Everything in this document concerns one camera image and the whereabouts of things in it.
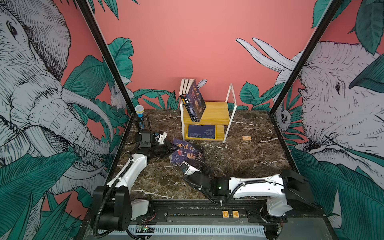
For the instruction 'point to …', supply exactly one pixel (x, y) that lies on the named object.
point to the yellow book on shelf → (219, 133)
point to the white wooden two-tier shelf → (214, 122)
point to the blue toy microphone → (139, 110)
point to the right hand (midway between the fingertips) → (191, 164)
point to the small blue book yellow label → (201, 131)
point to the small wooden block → (246, 138)
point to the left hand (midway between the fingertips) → (179, 145)
